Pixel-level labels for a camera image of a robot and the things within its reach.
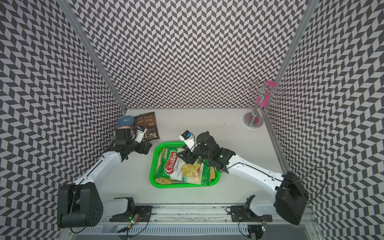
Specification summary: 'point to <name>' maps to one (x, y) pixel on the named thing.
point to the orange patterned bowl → (124, 127)
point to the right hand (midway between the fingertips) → (181, 153)
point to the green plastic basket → (153, 168)
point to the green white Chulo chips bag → (173, 167)
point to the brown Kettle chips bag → (149, 120)
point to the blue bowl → (125, 120)
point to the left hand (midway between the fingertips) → (143, 142)
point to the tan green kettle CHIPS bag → (208, 173)
